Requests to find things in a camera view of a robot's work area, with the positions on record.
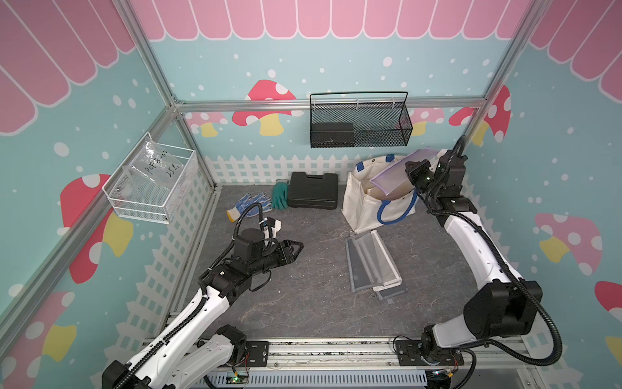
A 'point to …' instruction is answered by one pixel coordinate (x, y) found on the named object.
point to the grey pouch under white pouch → (390, 292)
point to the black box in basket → (332, 134)
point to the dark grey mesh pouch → (359, 274)
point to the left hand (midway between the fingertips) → (299, 251)
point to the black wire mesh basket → (380, 119)
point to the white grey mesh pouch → (384, 265)
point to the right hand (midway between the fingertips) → (404, 160)
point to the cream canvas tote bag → (362, 211)
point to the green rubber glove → (280, 195)
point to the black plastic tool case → (313, 191)
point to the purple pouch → (397, 181)
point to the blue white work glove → (234, 213)
